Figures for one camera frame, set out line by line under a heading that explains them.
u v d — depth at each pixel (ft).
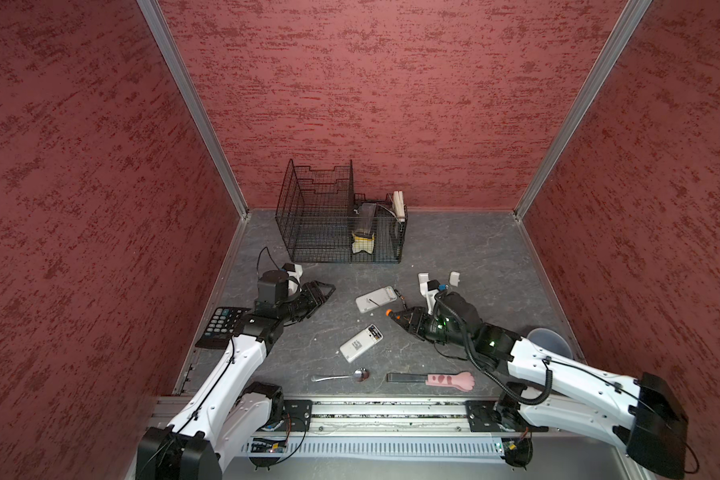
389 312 2.47
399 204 3.11
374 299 3.14
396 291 3.19
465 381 2.50
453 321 1.86
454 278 3.33
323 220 3.92
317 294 2.33
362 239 3.49
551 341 2.68
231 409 1.56
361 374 2.59
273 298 2.00
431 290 2.32
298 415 2.42
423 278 3.35
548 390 1.55
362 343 2.80
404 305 3.08
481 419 2.42
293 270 2.48
